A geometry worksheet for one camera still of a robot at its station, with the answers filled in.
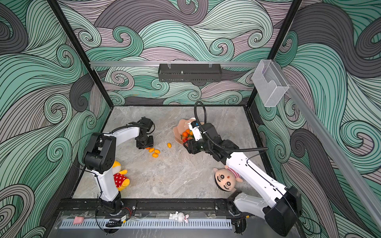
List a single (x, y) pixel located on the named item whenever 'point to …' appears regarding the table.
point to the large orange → (148, 148)
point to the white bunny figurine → (179, 216)
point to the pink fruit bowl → (182, 126)
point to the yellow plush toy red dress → (121, 181)
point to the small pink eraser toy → (78, 220)
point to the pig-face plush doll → (225, 179)
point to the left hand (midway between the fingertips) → (149, 145)
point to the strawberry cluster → (185, 139)
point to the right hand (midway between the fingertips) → (188, 143)
